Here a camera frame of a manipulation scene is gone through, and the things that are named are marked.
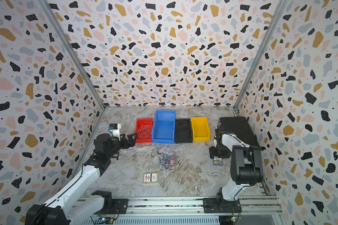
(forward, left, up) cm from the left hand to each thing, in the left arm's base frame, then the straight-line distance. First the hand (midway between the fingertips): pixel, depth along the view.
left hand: (132, 134), depth 81 cm
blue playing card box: (-10, -52, -19) cm, 56 cm away
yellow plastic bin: (+16, -45, -20) cm, 51 cm away
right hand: (-6, -53, -19) cm, 57 cm away
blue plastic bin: (+21, -16, -21) cm, 34 cm away
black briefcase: (+17, -74, -17) cm, 77 cm away
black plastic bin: (+15, -31, -19) cm, 39 cm away
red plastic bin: (+27, +1, -21) cm, 34 cm away
